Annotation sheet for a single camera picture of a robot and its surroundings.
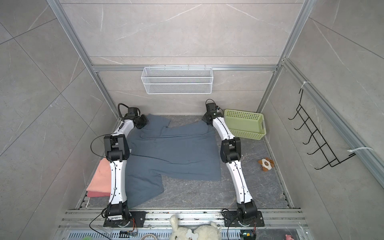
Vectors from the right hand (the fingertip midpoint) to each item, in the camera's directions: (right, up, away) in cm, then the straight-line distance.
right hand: (205, 117), depth 113 cm
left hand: (-45, 0, +1) cm, 45 cm away
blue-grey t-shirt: (-15, -24, -14) cm, 32 cm away
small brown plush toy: (+36, -31, -23) cm, 53 cm away
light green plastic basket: (+31, -6, +1) cm, 32 cm away
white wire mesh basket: (-20, +24, -13) cm, 34 cm away
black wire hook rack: (+47, -21, -54) cm, 75 cm away
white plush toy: (-3, -53, -51) cm, 74 cm away
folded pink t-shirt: (-61, -40, -32) cm, 80 cm away
